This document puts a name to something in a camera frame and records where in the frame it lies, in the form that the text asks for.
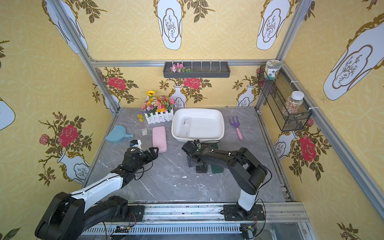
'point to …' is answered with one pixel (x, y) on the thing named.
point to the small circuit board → (121, 229)
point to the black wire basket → (274, 90)
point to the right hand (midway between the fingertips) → (200, 158)
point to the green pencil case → (215, 169)
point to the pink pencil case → (159, 138)
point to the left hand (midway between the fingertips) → (148, 150)
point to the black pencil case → (202, 168)
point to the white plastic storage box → (202, 124)
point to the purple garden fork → (237, 124)
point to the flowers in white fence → (157, 109)
